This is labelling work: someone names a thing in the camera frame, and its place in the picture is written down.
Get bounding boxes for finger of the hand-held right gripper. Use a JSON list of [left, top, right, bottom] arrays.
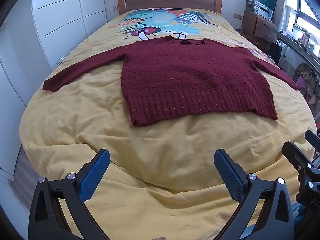
[[282, 141, 314, 178], [305, 130, 320, 153]]

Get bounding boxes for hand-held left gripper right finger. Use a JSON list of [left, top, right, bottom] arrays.
[[214, 149, 295, 240]]

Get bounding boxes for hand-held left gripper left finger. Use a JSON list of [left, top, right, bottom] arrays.
[[28, 149, 111, 240]]

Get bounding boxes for maroon knitted sweater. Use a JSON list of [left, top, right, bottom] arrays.
[[42, 35, 302, 127]]

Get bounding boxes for pile of clothes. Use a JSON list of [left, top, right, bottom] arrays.
[[292, 62, 320, 108]]

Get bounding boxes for yellow printed blanket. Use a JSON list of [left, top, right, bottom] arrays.
[[19, 9, 318, 240]]

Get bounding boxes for black bag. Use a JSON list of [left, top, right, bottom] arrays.
[[269, 40, 283, 64]]

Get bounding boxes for wooden drawer cabinet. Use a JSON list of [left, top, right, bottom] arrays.
[[242, 10, 278, 52]]

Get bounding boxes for bright window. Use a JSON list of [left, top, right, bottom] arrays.
[[285, 0, 320, 38]]

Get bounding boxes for white printer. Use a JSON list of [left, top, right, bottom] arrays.
[[245, 0, 273, 19]]

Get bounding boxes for white wardrobe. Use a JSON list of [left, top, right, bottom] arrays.
[[0, 0, 108, 180]]

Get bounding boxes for wooden headboard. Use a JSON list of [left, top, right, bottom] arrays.
[[117, 0, 223, 16]]

